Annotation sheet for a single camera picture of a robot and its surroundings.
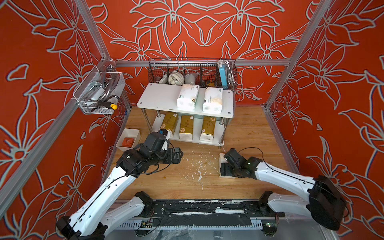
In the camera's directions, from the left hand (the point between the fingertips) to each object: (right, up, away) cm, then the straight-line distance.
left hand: (175, 152), depth 69 cm
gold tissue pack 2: (+5, +11, +21) cm, 24 cm away
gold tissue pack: (-6, +14, +23) cm, 28 cm away
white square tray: (-36, +6, +32) cm, 49 cm away
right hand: (+25, -14, +13) cm, 32 cm away
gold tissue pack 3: (+19, +13, +23) cm, 32 cm away
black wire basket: (+17, +47, +27) cm, 57 cm away
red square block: (-33, +1, +23) cm, 40 cm away
